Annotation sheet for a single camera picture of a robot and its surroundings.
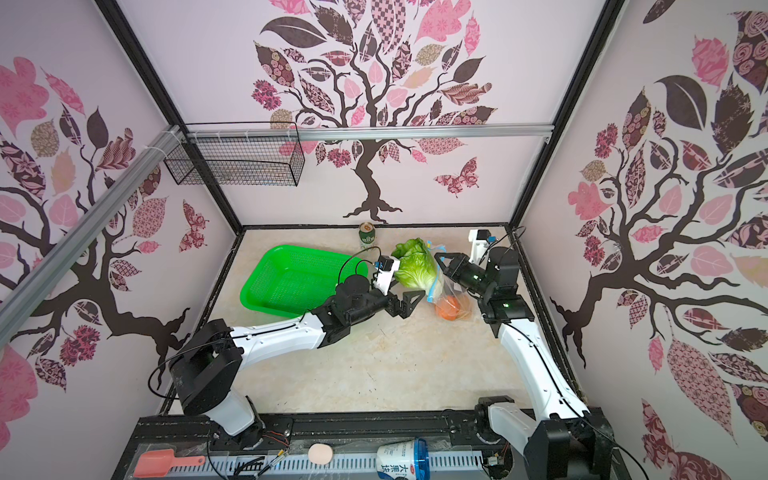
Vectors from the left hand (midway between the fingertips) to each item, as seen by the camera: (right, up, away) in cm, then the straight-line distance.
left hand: (414, 289), depth 78 cm
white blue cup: (-4, -36, -14) cm, 39 cm away
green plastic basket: (-41, -1, +26) cm, 49 cm away
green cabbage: (0, +6, -4) cm, 7 cm away
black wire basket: (-47, +42, +17) cm, 66 cm away
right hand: (+6, +10, -4) cm, 12 cm away
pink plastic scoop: (-61, -39, -10) cm, 74 cm away
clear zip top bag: (+9, 0, +2) cm, 9 cm away
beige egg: (-23, -39, -7) cm, 46 cm away
